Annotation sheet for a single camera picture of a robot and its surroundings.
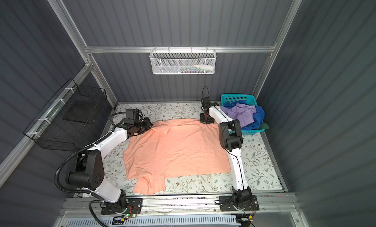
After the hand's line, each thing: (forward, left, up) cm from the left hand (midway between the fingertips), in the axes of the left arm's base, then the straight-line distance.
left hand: (153, 123), depth 92 cm
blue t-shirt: (+2, -69, +2) cm, 69 cm away
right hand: (+8, -36, -12) cm, 39 cm away
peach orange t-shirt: (-11, -12, -13) cm, 21 cm away
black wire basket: (-7, +38, +15) cm, 41 cm away
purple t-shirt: (+3, -59, +2) cm, 59 cm away
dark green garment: (-6, -70, 0) cm, 70 cm away
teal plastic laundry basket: (+22, -72, -3) cm, 75 cm away
